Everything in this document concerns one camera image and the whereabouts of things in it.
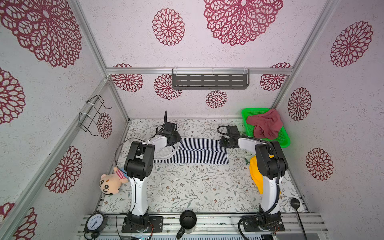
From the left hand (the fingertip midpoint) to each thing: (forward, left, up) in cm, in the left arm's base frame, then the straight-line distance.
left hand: (179, 137), depth 105 cm
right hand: (-1, -30, -2) cm, 30 cm away
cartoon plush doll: (-35, +35, +5) cm, 49 cm away
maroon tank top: (+11, -66, -1) cm, 67 cm away
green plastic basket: (-3, -71, +2) cm, 71 cm away
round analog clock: (-53, +37, +1) cm, 65 cm away
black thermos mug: (-51, -7, -1) cm, 51 cm away
